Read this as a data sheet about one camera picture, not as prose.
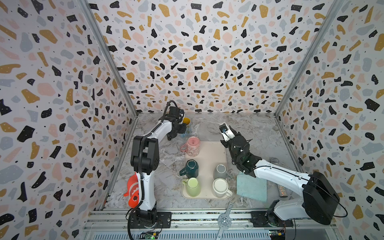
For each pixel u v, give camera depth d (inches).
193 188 29.4
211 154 40.7
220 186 30.8
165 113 29.0
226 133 25.9
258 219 29.0
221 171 31.7
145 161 23.7
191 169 31.9
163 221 28.9
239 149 23.0
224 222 29.1
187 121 40.9
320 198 16.6
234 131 27.8
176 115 32.9
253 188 33.3
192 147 35.3
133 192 29.2
